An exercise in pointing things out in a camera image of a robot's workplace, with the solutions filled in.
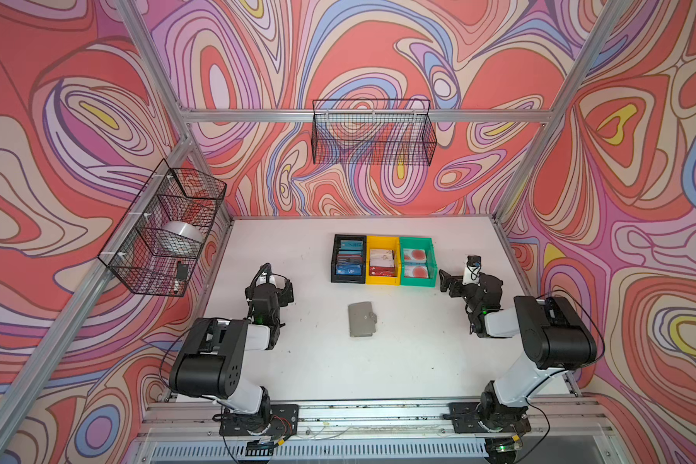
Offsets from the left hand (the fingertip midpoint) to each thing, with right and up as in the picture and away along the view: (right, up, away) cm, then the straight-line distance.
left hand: (273, 279), depth 94 cm
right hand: (+61, +1, +3) cm, 61 cm away
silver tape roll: (-17, +14, -23) cm, 32 cm away
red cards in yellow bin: (+37, +5, +9) cm, 38 cm away
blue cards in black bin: (+25, +6, +11) cm, 28 cm away
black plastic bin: (+29, -1, +5) cm, 29 cm away
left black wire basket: (-25, +11, -20) cm, 34 cm away
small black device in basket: (-18, +5, -21) cm, 28 cm away
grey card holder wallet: (+29, -12, -3) cm, 32 cm away
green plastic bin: (+54, +11, +9) cm, 56 cm away
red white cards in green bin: (+49, +5, +11) cm, 51 cm away
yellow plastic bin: (+38, +12, +11) cm, 41 cm away
